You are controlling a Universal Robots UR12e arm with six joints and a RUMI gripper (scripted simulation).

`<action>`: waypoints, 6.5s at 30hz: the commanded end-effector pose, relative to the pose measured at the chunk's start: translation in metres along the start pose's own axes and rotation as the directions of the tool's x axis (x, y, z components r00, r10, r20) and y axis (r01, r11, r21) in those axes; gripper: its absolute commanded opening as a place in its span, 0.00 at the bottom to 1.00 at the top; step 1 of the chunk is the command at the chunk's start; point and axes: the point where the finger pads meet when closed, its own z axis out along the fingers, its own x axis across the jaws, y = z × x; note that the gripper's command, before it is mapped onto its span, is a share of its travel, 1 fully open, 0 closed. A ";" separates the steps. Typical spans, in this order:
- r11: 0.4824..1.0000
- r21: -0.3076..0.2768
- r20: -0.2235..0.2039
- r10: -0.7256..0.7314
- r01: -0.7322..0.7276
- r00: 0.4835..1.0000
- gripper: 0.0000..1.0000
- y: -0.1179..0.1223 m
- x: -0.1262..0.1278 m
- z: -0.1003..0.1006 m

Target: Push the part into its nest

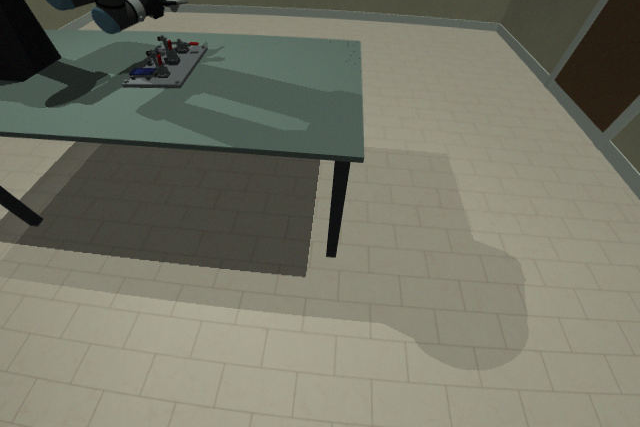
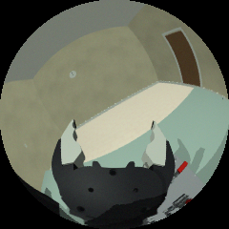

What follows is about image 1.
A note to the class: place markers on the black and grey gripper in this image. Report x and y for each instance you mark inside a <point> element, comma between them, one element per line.
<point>156,7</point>

